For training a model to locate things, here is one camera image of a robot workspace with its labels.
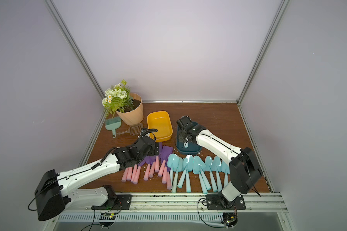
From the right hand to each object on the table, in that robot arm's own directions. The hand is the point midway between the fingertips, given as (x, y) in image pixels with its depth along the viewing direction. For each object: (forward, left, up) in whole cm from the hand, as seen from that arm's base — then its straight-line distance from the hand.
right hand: (184, 130), depth 86 cm
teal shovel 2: (-19, +3, -13) cm, 23 cm away
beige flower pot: (+11, +33, -1) cm, 35 cm away
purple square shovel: (-23, +18, -9) cm, 31 cm away
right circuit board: (-42, -23, -15) cm, 50 cm away
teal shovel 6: (-19, -11, -13) cm, 25 cm away
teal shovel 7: (-17, -15, -12) cm, 25 cm away
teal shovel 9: (-18, -25, -14) cm, 34 cm away
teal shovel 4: (-17, -3, -13) cm, 22 cm away
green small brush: (+13, +54, -13) cm, 57 cm away
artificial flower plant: (+12, +40, +16) cm, 44 cm away
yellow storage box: (+16, +18, -12) cm, 27 cm away
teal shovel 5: (-17, -9, -13) cm, 23 cm away
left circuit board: (-43, +39, -15) cm, 60 cm away
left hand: (-10, +17, 0) cm, 19 cm away
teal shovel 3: (-27, +2, -11) cm, 29 cm away
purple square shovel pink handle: (-13, +17, -12) cm, 24 cm away
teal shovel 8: (-18, -20, -14) cm, 30 cm away
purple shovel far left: (-24, +33, -10) cm, 42 cm away
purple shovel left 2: (-25, +27, -11) cm, 38 cm away
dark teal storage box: (-9, -3, -5) cm, 11 cm away
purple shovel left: (-24, +31, -10) cm, 40 cm away
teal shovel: (-16, +7, -12) cm, 21 cm away
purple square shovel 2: (-7, +12, -16) cm, 21 cm away
